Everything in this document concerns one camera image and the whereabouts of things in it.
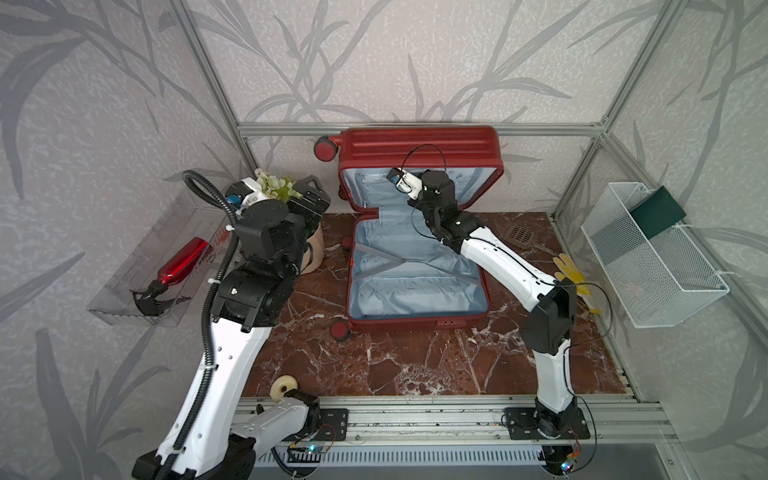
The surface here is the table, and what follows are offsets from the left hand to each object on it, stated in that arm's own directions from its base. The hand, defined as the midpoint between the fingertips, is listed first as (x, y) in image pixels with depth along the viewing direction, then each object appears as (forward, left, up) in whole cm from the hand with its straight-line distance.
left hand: (311, 191), depth 58 cm
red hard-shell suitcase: (+11, -17, -44) cm, 49 cm away
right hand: (+21, -25, -10) cm, 34 cm away
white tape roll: (-26, +14, -46) cm, 55 cm away
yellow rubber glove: (+14, -79, -48) cm, 93 cm away
